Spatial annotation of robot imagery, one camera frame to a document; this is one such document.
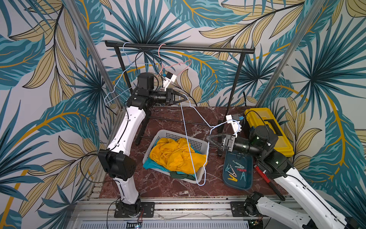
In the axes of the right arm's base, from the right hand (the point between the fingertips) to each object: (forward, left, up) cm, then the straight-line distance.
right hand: (207, 139), depth 56 cm
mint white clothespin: (+3, -25, -36) cm, 44 cm away
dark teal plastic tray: (+1, -23, -37) cm, 44 cm away
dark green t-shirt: (-4, +15, -27) cm, 31 cm away
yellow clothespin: (-4, -20, -38) cm, 43 cm away
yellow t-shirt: (+2, +12, -18) cm, 22 cm away
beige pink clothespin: (-1, -20, -38) cm, 43 cm away
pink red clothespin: (+1, -25, -37) cm, 45 cm away
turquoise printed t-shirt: (+1, +28, -26) cm, 38 cm away
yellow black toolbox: (+29, -44, -21) cm, 57 cm away
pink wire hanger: (+59, +24, -6) cm, 64 cm away
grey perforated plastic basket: (+16, -1, -34) cm, 37 cm away
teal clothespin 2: (-2, -26, -38) cm, 46 cm away
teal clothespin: (+3, -17, -38) cm, 42 cm away
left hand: (+18, +8, +4) cm, 20 cm away
